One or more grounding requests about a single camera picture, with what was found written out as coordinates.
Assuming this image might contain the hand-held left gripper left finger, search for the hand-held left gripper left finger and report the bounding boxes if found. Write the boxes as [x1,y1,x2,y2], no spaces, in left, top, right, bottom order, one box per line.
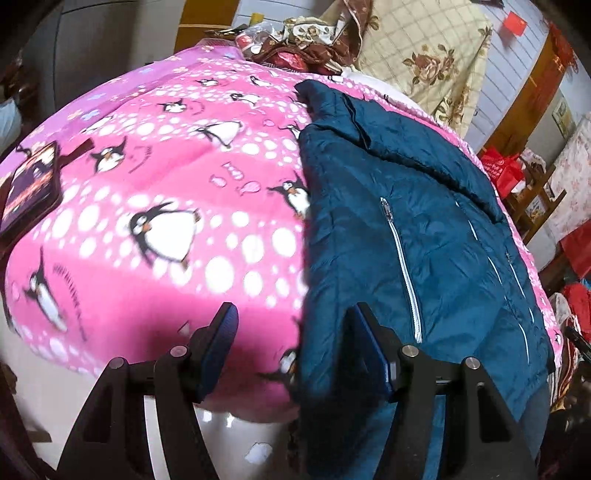
[55,302,240,480]

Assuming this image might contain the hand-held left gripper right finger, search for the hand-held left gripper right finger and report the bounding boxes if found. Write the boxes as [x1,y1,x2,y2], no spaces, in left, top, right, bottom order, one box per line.
[346,302,539,480]

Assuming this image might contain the teal puffer jacket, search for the teal puffer jacket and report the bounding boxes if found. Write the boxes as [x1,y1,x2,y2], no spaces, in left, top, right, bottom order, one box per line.
[286,79,557,480]

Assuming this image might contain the pink penguin print blanket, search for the pink penguin print blanket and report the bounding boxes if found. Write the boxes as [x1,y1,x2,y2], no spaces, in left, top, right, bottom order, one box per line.
[0,39,567,428]

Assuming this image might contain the red fabric bundle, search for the red fabric bundle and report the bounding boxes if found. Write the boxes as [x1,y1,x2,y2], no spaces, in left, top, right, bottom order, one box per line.
[562,282,591,339]

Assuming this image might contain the wooden chair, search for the wooden chair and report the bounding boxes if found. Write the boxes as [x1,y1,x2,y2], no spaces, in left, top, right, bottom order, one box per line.
[519,154,569,243]

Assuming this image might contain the red shopping bag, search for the red shopping bag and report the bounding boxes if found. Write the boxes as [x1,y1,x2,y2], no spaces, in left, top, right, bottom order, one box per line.
[480,147,526,197]

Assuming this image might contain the red hanging garment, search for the red hanging garment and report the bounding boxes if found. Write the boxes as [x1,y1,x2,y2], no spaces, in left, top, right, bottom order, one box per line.
[560,224,591,280]

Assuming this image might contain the white pillow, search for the white pillow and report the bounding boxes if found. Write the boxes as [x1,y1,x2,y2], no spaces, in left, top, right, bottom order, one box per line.
[342,69,433,114]

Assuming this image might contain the pink floral hanging quilt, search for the pink floral hanging quilt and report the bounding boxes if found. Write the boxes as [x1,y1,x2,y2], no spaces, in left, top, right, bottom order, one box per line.
[547,122,591,232]

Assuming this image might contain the brown floral cloth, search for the brown floral cloth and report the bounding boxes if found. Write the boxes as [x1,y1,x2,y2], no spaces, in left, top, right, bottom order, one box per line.
[259,0,376,77]

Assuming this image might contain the cream floral bedsheet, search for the cream floral bedsheet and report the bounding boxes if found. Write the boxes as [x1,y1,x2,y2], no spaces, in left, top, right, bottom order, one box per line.
[318,0,495,136]

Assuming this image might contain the clear plastic bag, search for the clear plastic bag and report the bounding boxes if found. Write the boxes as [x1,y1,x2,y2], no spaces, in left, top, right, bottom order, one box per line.
[233,21,278,52]

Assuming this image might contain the grey refrigerator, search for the grey refrigerator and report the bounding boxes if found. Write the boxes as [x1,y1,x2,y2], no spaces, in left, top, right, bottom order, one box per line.
[18,0,185,121]

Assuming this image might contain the red paper envelope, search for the red paper envelope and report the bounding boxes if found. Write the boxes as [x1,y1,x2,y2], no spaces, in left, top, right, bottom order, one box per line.
[503,10,528,37]

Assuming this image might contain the red knot hanging ornament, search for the red knot hanging ornament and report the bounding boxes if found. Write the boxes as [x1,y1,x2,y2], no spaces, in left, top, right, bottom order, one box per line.
[547,23,578,73]

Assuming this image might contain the small wall picture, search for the small wall picture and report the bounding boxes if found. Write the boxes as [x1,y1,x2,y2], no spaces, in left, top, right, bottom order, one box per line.
[551,90,577,137]

